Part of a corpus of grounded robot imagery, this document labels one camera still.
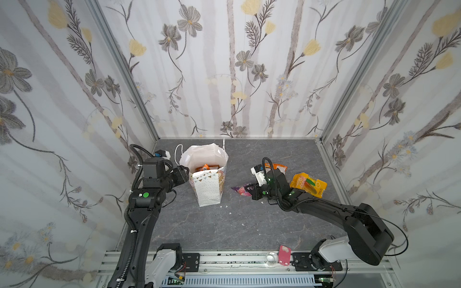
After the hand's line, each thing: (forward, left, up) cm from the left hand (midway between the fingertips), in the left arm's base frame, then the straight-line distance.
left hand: (182, 165), depth 73 cm
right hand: (-3, -25, -11) cm, 28 cm away
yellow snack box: (0, -64, -20) cm, 67 cm away
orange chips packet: (+5, -9, -10) cm, 15 cm away
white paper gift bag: (-3, -10, -11) cm, 15 cm away
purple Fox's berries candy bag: (-4, -26, -15) cm, 30 cm away
